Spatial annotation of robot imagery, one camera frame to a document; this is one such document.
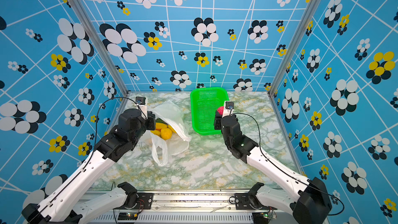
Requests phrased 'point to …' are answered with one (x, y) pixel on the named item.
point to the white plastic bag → (161, 149)
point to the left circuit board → (127, 216)
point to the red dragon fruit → (220, 110)
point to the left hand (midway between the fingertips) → (152, 111)
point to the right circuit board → (260, 218)
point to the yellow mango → (171, 127)
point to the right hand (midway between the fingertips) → (222, 112)
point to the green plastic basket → (205, 101)
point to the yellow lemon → (166, 134)
